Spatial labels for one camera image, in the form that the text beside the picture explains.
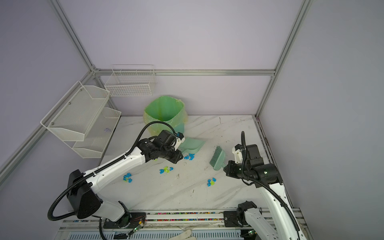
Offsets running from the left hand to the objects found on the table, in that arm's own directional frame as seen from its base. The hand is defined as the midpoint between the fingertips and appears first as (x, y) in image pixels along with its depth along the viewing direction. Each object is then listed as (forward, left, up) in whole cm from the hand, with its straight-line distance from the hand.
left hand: (179, 157), depth 78 cm
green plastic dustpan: (+12, -6, -6) cm, 14 cm away
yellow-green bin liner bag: (+38, +11, -1) cm, 40 cm away
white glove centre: (-33, -4, -17) cm, 37 cm away
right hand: (-8, -22, +4) cm, 24 cm away
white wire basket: (+47, +34, +16) cm, 60 cm away
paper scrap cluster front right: (-7, -18, -16) cm, 25 cm away
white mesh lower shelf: (+16, +53, -6) cm, 56 cm away
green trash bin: (+22, +2, +2) cm, 22 cm away
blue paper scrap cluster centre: (+9, -5, -16) cm, 19 cm away
